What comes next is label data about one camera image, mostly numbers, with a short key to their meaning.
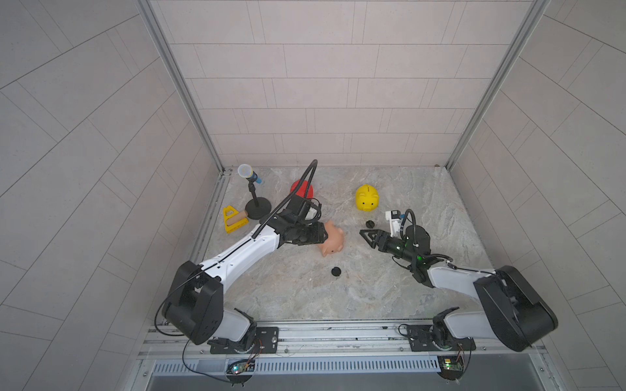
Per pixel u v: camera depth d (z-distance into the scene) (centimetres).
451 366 68
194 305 40
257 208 108
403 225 76
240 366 63
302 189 97
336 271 85
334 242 85
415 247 65
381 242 74
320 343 71
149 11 71
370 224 97
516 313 42
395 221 77
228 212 99
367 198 96
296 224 63
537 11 71
